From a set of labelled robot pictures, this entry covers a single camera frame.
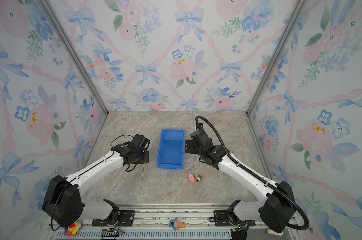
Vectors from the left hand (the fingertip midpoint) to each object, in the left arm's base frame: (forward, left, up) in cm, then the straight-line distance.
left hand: (146, 156), depth 85 cm
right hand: (+4, -27, +10) cm, 29 cm away
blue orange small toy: (-32, -18, -7) cm, 37 cm away
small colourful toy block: (-9, -30, -6) cm, 32 cm away
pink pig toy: (-9, -26, -7) cm, 28 cm away
